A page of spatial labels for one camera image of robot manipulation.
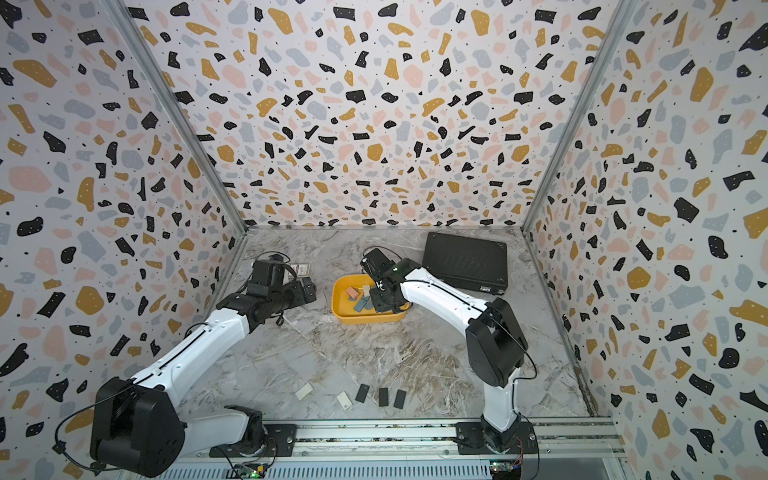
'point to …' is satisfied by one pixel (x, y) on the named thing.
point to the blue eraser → (361, 303)
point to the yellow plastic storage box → (343, 308)
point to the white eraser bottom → (344, 400)
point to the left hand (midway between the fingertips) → (306, 289)
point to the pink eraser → (352, 292)
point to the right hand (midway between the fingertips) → (385, 301)
